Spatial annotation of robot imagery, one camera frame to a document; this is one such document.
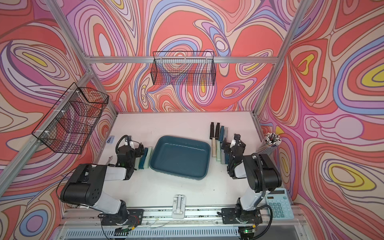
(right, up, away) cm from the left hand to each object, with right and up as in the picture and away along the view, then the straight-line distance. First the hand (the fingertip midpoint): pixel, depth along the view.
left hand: (135, 144), depth 93 cm
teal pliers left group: (+5, -11, -3) cm, 12 cm away
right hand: (+62, +1, +1) cm, 62 cm away
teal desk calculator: (+82, -29, -18) cm, 88 cm away
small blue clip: (-20, +2, +8) cm, 22 cm away
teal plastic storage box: (+29, -9, +2) cm, 31 cm away
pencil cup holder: (+81, +3, -11) cm, 82 cm away
